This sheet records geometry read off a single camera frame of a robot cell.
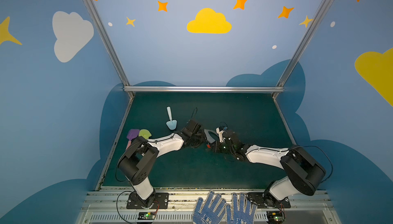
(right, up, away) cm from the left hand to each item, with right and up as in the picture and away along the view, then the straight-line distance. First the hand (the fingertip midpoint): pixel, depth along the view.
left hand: (210, 138), depth 89 cm
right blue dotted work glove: (+15, -32, -18) cm, 40 cm away
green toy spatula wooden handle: (-43, +2, +10) cm, 44 cm away
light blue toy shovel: (-26, +7, +16) cm, 31 cm away
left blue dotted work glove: (-3, -32, -18) cm, 37 cm away
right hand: (0, -3, 0) cm, 3 cm away
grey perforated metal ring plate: (+1, 0, +7) cm, 7 cm away
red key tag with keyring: (-1, -5, +1) cm, 5 cm away
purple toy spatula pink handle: (-50, +1, +7) cm, 51 cm away
